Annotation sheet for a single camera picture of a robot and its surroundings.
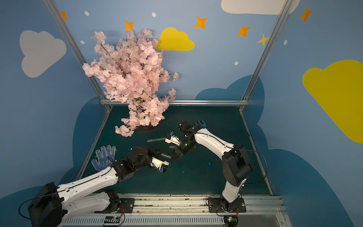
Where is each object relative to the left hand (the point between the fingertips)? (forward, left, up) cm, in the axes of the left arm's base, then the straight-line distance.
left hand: (161, 146), depth 80 cm
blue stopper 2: (-4, -30, -15) cm, 34 cm away
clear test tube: (+14, +10, -16) cm, 24 cm away
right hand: (-4, -8, -3) cm, 10 cm away
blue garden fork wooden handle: (+29, -28, -16) cm, 44 cm away
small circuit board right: (-33, -38, -19) cm, 54 cm away
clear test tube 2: (+9, -4, -17) cm, 20 cm away
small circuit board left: (-34, +24, -18) cm, 45 cm away
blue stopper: (+4, -6, +8) cm, 10 cm away
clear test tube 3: (-5, -3, -2) cm, 6 cm away
